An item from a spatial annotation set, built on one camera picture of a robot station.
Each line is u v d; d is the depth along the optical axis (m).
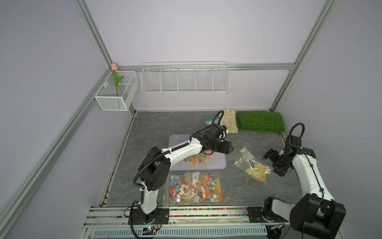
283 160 0.66
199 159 0.93
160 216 0.74
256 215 0.74
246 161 0.87
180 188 0.81
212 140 0.68
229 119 1.15
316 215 0.40
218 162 0.93
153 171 0.48
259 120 1.10
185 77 0.97
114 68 0.89
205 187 0.81
